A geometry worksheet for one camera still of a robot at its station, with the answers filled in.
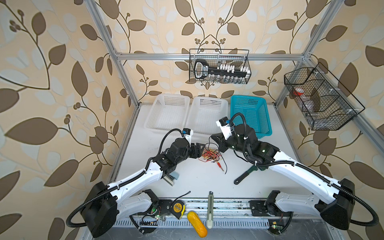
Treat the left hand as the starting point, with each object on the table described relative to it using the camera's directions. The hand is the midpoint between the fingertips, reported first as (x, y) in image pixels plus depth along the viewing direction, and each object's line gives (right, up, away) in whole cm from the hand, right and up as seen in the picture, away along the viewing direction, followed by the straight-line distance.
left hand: (202, 144), depth 78 cm
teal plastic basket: (+44, +18, +38) cm, 61 cm away
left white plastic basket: (-26, +19, +38) cm, 50 cm away
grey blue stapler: (-18, -20, +4) cm, 27 cm away
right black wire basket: (+61, +21, -4) cm, 65 cm away
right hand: (+5, +5, -7) cm, 10 cm away
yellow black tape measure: (-12, -30, -6) cm, 33 cm away
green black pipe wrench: (+25, -18, +7) cm, 32 cm away
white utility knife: (+4, -32, -5) cm, 33 cm away
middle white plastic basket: (+2, +18, +38) cm, 42 cm away
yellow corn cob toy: (-4, -33, -9) cm, 34 cm away
